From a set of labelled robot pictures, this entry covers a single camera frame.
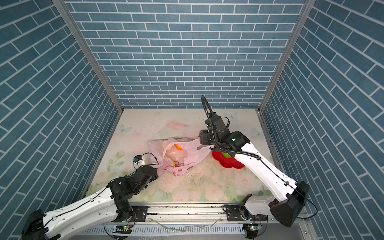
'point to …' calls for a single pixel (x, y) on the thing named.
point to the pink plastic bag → (176, 156)
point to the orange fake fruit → (178, 147)
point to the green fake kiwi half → (227, 155)
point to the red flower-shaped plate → (226, 161)
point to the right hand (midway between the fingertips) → (203, 132)
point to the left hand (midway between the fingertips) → (159, 169)
